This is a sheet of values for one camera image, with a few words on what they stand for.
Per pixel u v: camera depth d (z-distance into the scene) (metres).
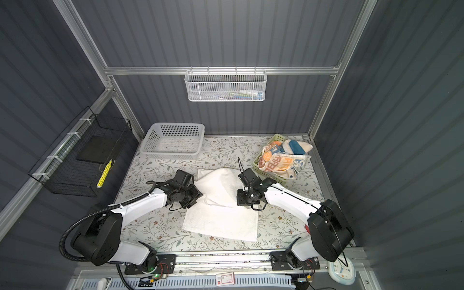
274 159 0.99
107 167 0.71
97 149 0.75
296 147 1.02
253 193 0.61
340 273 0.69
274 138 1.11
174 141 1.20
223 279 0.69
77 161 0.72
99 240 0.43
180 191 0.69
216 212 0.88
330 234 0.42
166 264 0.73
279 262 0.72
